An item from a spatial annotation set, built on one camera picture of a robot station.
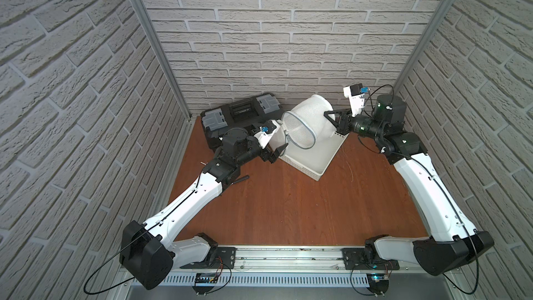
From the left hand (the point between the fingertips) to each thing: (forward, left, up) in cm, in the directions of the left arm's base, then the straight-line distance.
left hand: (280, 131), depth 71 cm
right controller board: (-42, -35, -33) cm, 63 cm away
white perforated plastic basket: (+6, -19, -29) cm, 35 cm away
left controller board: (-41, +26, -35) cm, 60 cm away
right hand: (+2, -16, +7) cm, 17 cm away
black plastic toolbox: (+25, +17, -16) cm, 34 cm away
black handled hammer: (-2, +17, -32) cm, 37 cm away
